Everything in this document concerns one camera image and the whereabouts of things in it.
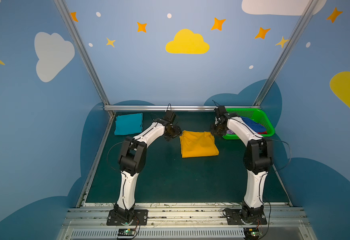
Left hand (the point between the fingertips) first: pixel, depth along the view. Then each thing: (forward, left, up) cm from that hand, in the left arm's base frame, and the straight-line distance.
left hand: (180, 134), depth 98 cm
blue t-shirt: (+9, -55, -2) cm, 56 cm away
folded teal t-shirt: (+15, +39, -7) cm, 43 cm away
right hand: (+3, -22, +1) cm, 22 cm away
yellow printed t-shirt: (-5, -12, -5) cm, 14 cm away
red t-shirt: (+5, -58, -4) cm, 59 cm away
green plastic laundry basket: (+21, -57, -4) cm, 61 cm away
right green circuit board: (-52, -35, -9) cm, 64 cm away
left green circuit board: (-53, +26, -9) cm, 59 cm away
